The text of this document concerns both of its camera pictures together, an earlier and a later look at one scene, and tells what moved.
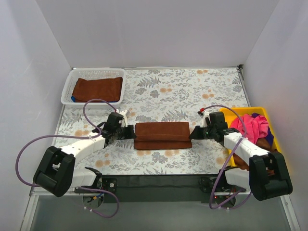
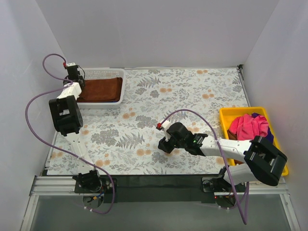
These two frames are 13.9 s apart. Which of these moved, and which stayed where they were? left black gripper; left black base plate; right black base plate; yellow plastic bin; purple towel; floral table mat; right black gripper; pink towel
Moved: left black gripper; right black gripper
Stayed: purple towel; floral table mat; right black base plate; pink towel; left black base plate; yellow plastic bin
